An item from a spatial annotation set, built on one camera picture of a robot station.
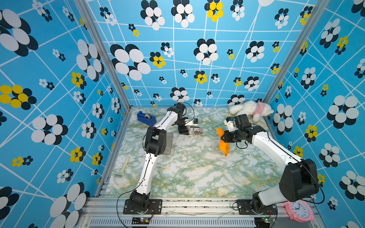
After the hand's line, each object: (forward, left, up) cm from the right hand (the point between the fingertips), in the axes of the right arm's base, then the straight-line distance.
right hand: (224, 137), depth 86 cm
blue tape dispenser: (+20, +54, -6) cm, 58 cm away
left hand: (+17, +22, -11) cm, 30 cm away
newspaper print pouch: (+12, +15, -10) cm, 22 cm away
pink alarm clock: (-37, -33, -10) cm, 51 cm away
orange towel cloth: (-7, +1, 0) cm, 7 cm away
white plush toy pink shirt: (+28, -26, -2) cm, 38 cm away
